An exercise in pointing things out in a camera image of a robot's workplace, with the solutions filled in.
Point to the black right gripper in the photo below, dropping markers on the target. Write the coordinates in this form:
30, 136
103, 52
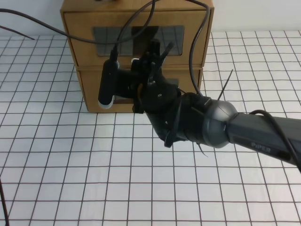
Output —
152, 93

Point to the brown cardboard shoebox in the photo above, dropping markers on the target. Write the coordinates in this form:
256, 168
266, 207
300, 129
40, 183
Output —
97, 24

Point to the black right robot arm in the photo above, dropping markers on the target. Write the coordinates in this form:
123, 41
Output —
186, 116

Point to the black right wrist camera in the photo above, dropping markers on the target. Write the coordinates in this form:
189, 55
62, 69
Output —
108, 83

